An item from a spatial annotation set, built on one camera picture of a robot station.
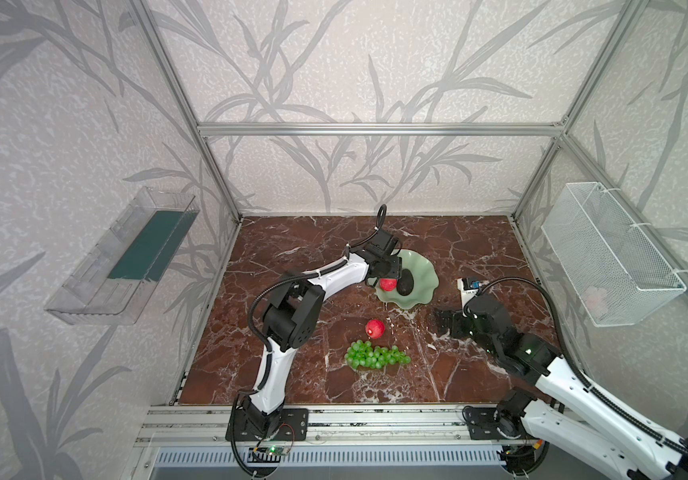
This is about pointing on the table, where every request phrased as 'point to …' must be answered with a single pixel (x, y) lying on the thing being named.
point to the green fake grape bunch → (362, 353)
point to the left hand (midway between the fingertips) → (398, 260)
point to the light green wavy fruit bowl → (425, 280)
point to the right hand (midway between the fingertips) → (448, 298)
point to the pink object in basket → (596, 301)
